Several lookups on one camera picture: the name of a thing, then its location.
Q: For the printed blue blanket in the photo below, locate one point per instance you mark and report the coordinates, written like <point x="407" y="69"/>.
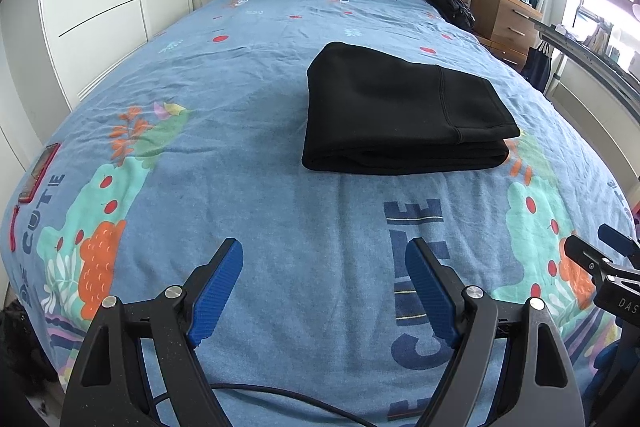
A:
<point x="300" y="232"/>

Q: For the navy tote bag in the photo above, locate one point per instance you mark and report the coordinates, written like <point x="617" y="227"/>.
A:
<point x="537" y="67"/>

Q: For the dark cloth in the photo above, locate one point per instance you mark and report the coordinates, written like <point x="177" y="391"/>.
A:
<point x="20" y="347"/>

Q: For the round white lamp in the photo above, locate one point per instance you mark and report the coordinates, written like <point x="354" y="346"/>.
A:
<point x="636" y="9"/>

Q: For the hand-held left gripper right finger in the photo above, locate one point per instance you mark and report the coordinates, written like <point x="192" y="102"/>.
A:
<point x="430" y="294"/>

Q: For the black pants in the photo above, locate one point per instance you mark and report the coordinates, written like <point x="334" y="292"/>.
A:
<point x="390" y="107"/>

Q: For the black backpack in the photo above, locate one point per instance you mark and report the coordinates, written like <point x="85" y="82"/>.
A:
<point x="447" y="2"/>

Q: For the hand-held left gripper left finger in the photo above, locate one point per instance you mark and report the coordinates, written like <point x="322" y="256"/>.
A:
<point x="217" y="292"/>

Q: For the red phone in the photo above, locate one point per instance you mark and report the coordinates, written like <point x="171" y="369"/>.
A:
<point x="40" y="172"/>

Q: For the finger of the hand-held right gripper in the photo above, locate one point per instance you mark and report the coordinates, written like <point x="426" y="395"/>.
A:
<point x="617" y="238"/>
<point x="585" y="252"/>

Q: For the wooden dresser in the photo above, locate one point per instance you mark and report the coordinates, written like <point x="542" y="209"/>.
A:
<point x="505" y="14"/>

